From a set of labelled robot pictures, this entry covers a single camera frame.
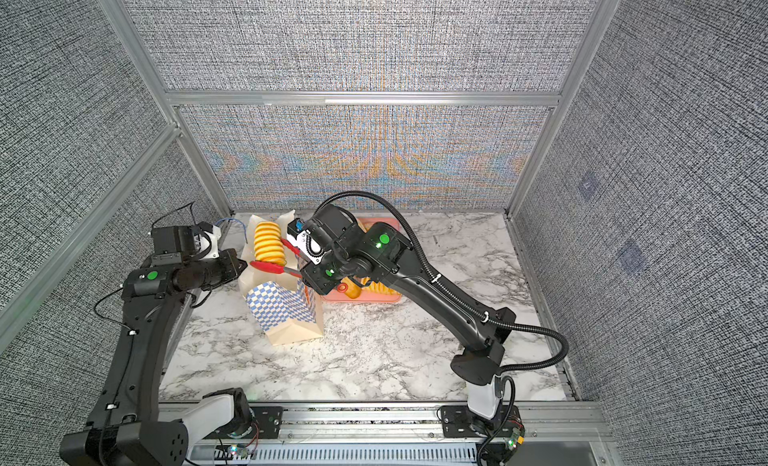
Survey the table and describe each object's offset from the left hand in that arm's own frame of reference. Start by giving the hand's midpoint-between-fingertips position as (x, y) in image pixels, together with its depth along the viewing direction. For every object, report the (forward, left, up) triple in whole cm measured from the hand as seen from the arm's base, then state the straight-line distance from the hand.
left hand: (246, 261), depth 74 cm
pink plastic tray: (+2, -22, -23) cm, 32 cm away
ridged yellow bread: (0, -7, +6) cm, 10 cm away
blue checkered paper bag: (-8, -9, -11) cm, 16 cm away
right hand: (-8, -18, +7) cm, 21 cm away
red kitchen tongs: (-6, -9, +6) cm, 12 cm away
